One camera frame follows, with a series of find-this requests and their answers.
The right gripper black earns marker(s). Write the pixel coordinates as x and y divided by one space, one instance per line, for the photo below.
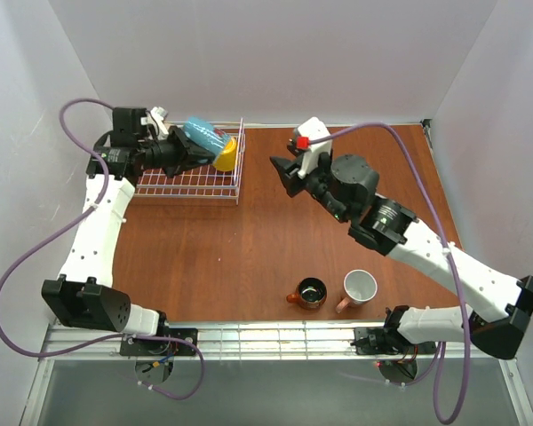
299 178

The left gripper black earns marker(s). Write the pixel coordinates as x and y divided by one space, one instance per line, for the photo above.
178 151

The white mug blue handle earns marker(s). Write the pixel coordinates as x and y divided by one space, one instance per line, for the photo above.
206 135

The yellow enamel mug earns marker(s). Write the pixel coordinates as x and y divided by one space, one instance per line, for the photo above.
227 158

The dark brown glazed mug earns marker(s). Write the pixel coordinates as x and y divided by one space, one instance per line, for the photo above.
310 294

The white mug pink handle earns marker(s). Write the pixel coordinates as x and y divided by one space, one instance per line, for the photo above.
359 288

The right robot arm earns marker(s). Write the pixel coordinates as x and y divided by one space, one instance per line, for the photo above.
498 307

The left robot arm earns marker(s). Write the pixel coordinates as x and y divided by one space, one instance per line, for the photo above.
83 295

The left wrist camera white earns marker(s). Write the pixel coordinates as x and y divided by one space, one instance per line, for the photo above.
156 116

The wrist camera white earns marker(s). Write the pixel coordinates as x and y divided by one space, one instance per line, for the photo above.
156 116
310 140

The white wire dish rack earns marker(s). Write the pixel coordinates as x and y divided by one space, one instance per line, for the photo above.
203 183

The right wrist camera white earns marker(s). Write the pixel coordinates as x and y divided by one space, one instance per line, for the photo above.
310 140

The aluminium frame rail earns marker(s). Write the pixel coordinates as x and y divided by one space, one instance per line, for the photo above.
271 341

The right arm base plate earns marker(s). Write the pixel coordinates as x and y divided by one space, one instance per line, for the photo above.
377 341

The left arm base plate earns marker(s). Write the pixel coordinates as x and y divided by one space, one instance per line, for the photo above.
131 347

